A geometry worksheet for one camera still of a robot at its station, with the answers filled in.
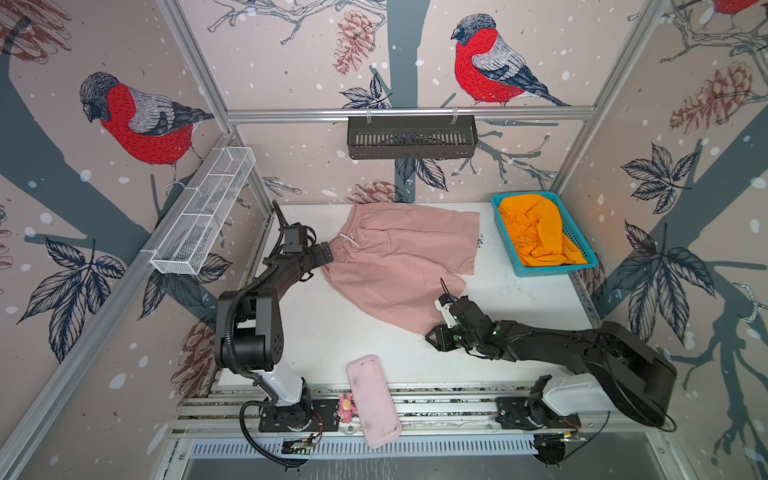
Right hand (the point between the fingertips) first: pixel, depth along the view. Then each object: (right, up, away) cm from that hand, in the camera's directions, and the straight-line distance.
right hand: (428, 339), depth 85 cm
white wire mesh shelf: (-61, +28, -15) cm, 69 cm away
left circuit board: (-33, -21, -14) cm, 42 cm away
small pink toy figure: (-22, -13, -12) cm, 28 cm away
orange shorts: (+40, +33, +17) cm, 54 cm away
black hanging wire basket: (-6, +66, +20) cm, 69 cm away
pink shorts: (-9, +20, +16) cm, 27 cm away
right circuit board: (+29, -19, -15) cm, 38 cm away
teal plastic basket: (+52, +32, +18) cm, 64 cm away
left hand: (-35, +24, +10) cm, 44 cm away
